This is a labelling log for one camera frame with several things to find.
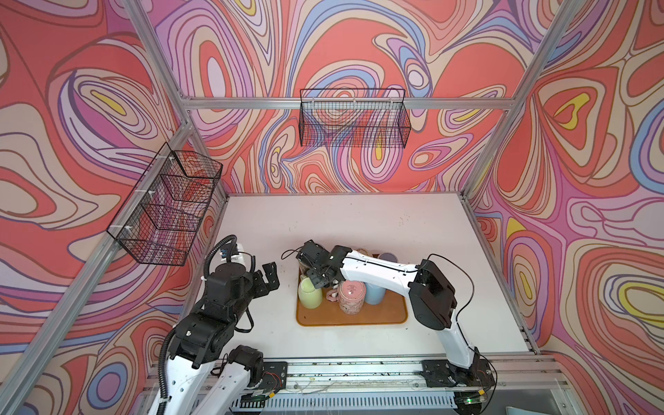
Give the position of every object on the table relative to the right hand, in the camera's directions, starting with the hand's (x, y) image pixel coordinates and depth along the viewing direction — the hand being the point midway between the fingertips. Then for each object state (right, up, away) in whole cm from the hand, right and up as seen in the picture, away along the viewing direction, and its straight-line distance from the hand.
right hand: (324, 280), depth 88 cm
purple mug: (+23, +8, +1) cm, 24 cm away
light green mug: (-5, -3, -7) cm, 9 cm away
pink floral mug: (+9, -2, -11) cm, 14 cm away
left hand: (-15, +8, -19) cm, 26 cm away
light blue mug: (+16, -4, -5) cm, 18 cm away
